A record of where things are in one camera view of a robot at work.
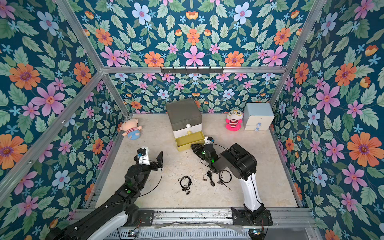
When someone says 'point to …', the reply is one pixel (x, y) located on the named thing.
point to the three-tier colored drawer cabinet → (186, 122)
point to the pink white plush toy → (234, 120)
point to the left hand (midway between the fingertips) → (155, 151)
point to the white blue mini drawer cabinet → (257, 116)
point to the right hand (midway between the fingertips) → (192, 145)
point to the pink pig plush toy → (131, 128)
